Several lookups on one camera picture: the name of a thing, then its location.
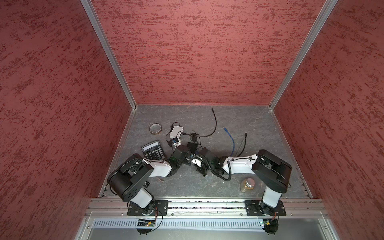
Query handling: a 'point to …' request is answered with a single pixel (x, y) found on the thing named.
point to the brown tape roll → (155, 128)
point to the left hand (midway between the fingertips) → (189, 153)
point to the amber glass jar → (249, 183)
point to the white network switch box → (176, 132)
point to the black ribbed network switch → (192, 147)
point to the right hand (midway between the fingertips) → (194, 166)
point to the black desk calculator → (153, 151)
